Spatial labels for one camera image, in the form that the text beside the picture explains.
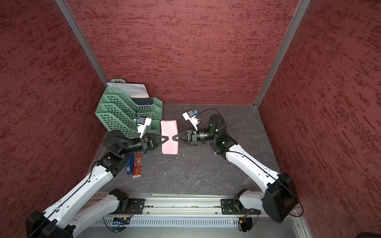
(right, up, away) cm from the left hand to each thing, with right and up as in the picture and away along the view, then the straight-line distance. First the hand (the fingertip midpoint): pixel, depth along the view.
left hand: (167, 142), depth 61 cm
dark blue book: (-29, +23, +44) cm, 57 cm away
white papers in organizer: (-28, +29, +34) cm, 53 cm away
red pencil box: (-23, -18, +26) cm, 39 cm away
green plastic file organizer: (-37, +14, +30) cm, 50 cm away
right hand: (+3, 0, 0) cm, 3 cm away
